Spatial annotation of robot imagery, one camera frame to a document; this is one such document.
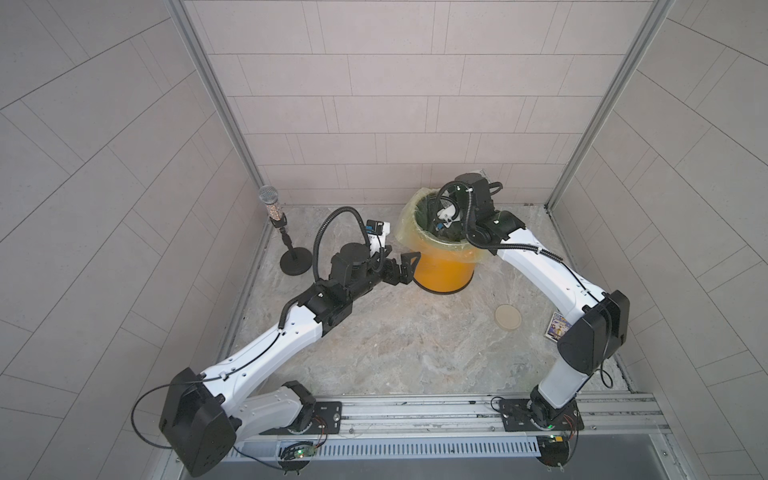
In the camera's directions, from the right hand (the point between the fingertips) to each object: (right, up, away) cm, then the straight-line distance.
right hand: (471, 174), depth 79 cm
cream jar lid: (+13, -41, +8) cm, 43 cm away
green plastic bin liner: (-14, -16, -1) cm, 21 cm away
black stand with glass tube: (-53, -25, +19) cm, 62 cm away
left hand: (-16, -20, -7) cm, 27 cm away
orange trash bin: (-6, -27, +10) cm, 30 cm away
